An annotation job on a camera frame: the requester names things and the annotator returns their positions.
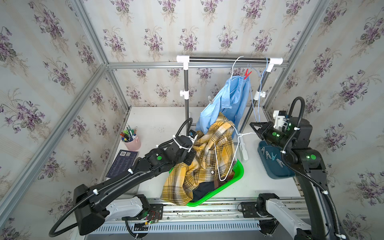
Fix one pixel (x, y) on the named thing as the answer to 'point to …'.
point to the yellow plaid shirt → (215, 155)
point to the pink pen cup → (128, 137)
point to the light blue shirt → (233, 101)
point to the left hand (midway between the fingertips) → (192, 150)
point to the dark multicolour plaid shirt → (202, 188)
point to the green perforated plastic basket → (239, 174)
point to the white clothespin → (263, 149)
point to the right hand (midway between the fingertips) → (254, 122)
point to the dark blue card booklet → (124, 160)
